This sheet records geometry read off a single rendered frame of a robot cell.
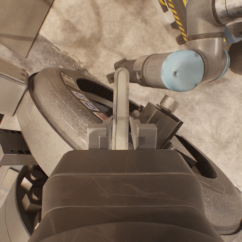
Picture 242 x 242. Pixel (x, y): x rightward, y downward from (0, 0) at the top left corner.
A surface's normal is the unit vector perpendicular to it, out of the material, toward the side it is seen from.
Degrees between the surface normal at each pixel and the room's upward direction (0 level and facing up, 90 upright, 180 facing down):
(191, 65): 19
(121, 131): 5
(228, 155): 0
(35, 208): 11
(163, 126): 3
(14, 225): 48
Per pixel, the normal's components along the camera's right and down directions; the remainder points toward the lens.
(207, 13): -0.79, 0.58
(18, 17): 0.08, 0.32
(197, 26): -0.72, 0.32
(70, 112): 0.06, -0.62
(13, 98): 0.40, 0.48
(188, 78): 0.41, 0.26
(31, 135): -0.51, -0.12
